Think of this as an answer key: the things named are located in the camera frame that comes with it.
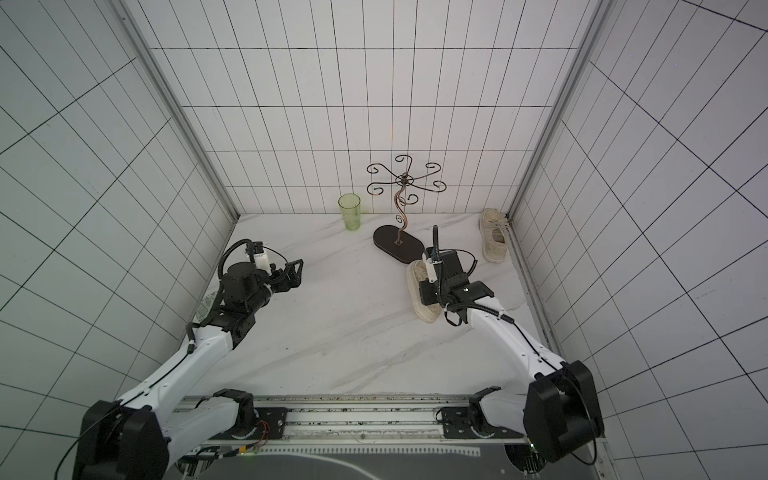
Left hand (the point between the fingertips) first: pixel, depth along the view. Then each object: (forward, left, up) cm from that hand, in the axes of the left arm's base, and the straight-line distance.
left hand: (288, 267), depth 84 cm
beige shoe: (+25, -67, -9) cm, 72 cm away
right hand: (-1, -41, -4) cm, 41 cm away
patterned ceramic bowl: (-6, +28, -13) cm, 31 cm away
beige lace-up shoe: (+2, -37, -6) cm, 38 cm away
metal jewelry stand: (+23, -30, -15) cm, 41 cm away
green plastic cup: (+31, -15, -4) cm, 34 cm away
